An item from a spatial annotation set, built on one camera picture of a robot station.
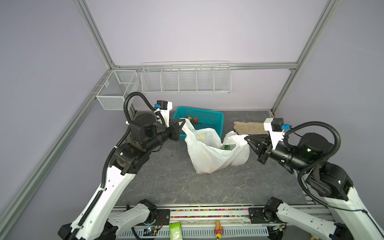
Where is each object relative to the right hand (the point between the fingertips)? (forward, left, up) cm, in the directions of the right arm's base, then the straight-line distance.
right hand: (244, 137), depth 52 cm
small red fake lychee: (+44, +19, -41) cm, 63 cm away
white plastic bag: (+4, +12, -19) cm, 22 cm away
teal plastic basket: (+46, +17, -40) cm, 63 cm away
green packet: (-24, +27, -41) cm, 55 cm away
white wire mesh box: (+56, +71, -16) cm, 92 cm away
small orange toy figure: (-24, +7, -41) cm, 48 cm away
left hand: (+8, +22, -2) cm, 23 cm away
